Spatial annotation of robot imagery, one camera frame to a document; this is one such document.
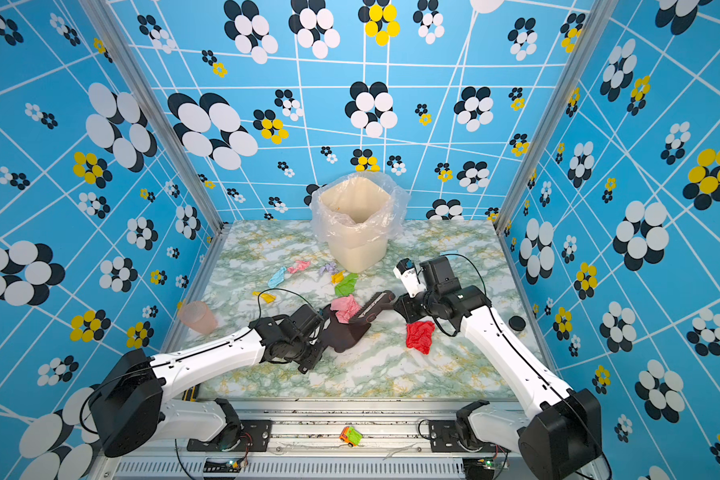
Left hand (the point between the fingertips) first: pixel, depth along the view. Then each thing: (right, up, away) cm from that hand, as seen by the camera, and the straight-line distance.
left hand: (321, 354), depth 83 cm
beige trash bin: (+9, +43, +21) cm, 49 cm away
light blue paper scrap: (-18, +20, +21) cm, 34 cm away
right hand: (+22, +15, -4) cm, 27 cm away
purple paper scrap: (0, +24, +22) cm, 32 cm away
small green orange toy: (+9, -16, -11) cm, 22 cm away
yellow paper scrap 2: (-20, +13, +16) cm, 29 cm away
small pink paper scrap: (-11, +24, +22) cm, 35 cm away
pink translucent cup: (-43, +8, +13) cm, 45 cm away
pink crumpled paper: (+6, +11, +11) cm, 17 cm away
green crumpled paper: (+6, +17, +19) cm, 26 cm away
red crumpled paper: (+29, +4, +5) cm, 29 cm away
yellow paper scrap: (+3, +20, +20) cm, 28 cm away
